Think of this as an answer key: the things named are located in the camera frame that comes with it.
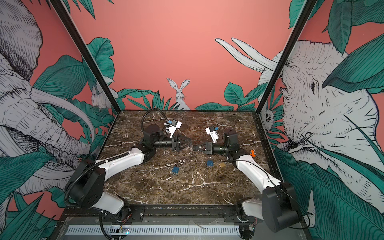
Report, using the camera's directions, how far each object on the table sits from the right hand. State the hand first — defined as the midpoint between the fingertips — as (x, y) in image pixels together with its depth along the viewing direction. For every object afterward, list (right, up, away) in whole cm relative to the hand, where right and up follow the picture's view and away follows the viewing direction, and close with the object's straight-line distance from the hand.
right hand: (196, 148), depth 74 cm
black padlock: (-1, -1, +2) cm, 2 cm away
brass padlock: (+16, -14, +18) cm, 28 cm away
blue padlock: (-13, -15, +14) cm, 25 cm away
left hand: (-2, +4, -3) cm, 5 cm away
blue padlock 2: (+9, -12, +18) cm, 23 cm away
